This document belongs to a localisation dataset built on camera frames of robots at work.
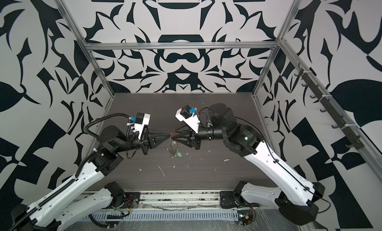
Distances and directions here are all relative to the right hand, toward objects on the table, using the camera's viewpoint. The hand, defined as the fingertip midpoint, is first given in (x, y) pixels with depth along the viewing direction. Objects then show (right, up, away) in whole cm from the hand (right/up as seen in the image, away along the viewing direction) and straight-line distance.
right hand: (175, 133), depth 54 cm
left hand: (-2, 0, +2) cm, 3 cm away
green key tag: (0, -13, +18) cm, 22 cm away
